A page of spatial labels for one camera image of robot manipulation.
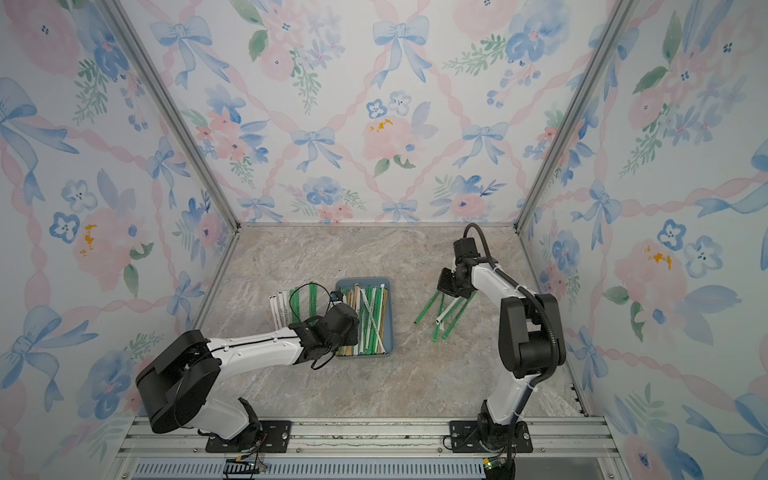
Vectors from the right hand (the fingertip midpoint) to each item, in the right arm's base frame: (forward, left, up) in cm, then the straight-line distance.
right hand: (445, 286), depth 96 cm
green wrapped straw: (-2, +43, -6) cm, 44 cm away
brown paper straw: (-8, +19, -4) cm, 21 cm away
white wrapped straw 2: (-6, +53, -4) cm, 53 cm away
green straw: (-10, +22, -4) cm, 24 cm away
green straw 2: (-15, +4, -4) cm, 16 cm away
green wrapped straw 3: (-7, -4, -6) cm, 10 cm away
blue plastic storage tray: (+3, +34, -2) cm, 34 cm away
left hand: (-14, +27, -1) cm, 30 cm away
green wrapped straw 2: (-5, +49, -5) cm, 49 cm away
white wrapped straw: (-7, +54, -4) cm, 55 cm away
